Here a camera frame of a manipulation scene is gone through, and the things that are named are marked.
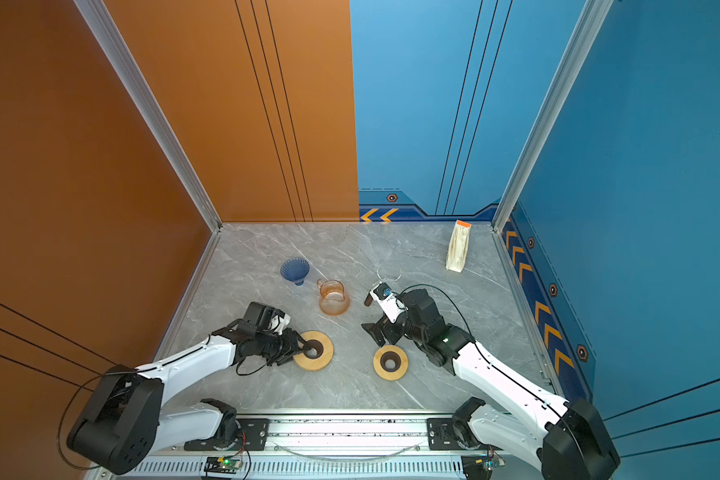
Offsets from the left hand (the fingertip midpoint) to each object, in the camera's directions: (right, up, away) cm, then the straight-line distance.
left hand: (308, 347), depth 85 cm
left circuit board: (-17, -23, -15) cm, 32 cm away
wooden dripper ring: (+4, -4, -2) cm, 6 cm away
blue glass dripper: (-8, +22, +15) cm, 27 cm away
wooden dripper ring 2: (+24, -4, -1) cm, 24 cm away
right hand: (+19, +11, -6) cm, 23 cm away
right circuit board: (+44, -24, -15) cm, 52 cm away
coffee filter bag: (+49, +29, +18) cm, 60 cm away
